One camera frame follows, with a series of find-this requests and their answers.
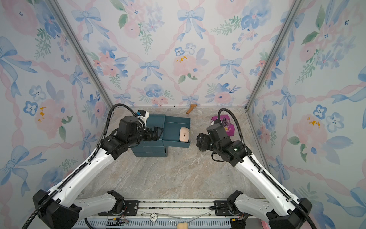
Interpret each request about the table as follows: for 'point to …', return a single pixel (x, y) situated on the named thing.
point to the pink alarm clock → (265, 225)
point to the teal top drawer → (177, 132)
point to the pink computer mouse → (184, 136)
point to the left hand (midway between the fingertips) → (157, 128)
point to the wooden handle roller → (191, 107)
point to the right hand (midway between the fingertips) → (204, 139)
